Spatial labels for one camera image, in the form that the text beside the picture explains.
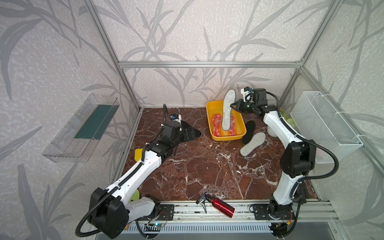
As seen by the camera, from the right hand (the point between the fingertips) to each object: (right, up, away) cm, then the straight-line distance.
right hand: (229, 104), depth 87 cm
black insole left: (-20, -19, +18) cm, 33 cm away
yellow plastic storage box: (+9, -16, +18) cm, 25 cm away
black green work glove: (+37, -49, -9) cm, 62 cm away
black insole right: (+18, -13, +16) cm, 27 cm away
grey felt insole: (0, +3, +1) cm, 4 cm away
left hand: (-24, -15, -8) cm, 29 cm away
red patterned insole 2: (+5, -18, +17) cm, 25 cm away
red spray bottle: (-8, -52, -15) cm, 54 cm away
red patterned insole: (-6, -12, +21) cm, 25 cm away
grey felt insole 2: (+21, -23, +12) cm, 34 cm away
